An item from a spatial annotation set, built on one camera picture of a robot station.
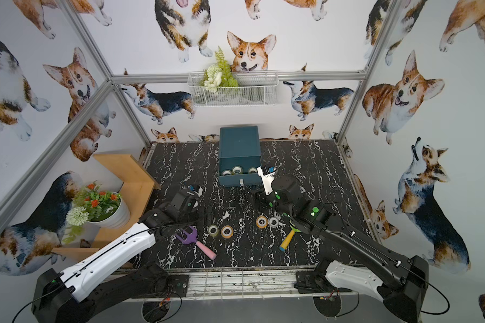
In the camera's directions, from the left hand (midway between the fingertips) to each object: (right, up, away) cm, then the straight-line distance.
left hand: (207, 208), depth 81 cm
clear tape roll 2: (+27, -8, +9) cm, 30 cm away
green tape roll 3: (+15, +14, +7) cm, 22 cm away
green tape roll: (+7, +14, +7) cm, 17 cm away
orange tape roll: (+7, -12, +7) cm, 15 cm away
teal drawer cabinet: (+12, +25, +10) cm, 30 cm away
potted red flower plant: (-39, +3, -10) cm, 40 cm away
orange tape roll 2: (+22, -9, +9) cm, 25 cm away
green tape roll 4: (+18, +15, +7) cm, 25 cm away
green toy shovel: (+30, -15, -1) cm, 34 cm away
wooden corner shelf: (-36, +6, +13) cm, 39 cm away
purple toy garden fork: (-8, -14, +5) cm, 17 cm away
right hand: (+20, +11, -10) cm, 25 cm away
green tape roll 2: (+1, -12, +5) cm, 14 cm away
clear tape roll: (+11, +15, +8) cm, 20 cm away
